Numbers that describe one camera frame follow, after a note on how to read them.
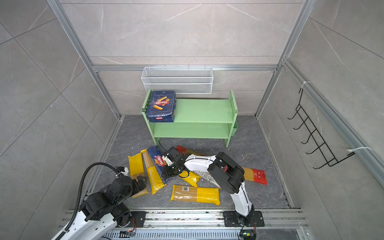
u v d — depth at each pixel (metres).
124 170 0.69
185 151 0.96
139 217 0.73
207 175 0.86
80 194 0.51
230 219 0.73
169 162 0.81
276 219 0.75
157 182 0.84
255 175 0.84
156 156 0.90
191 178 0.84
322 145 0.63
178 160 0.72
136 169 0.90
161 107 0.79
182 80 1.01
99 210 0.50
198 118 0.84
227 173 0.53
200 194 0.80
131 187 0.58
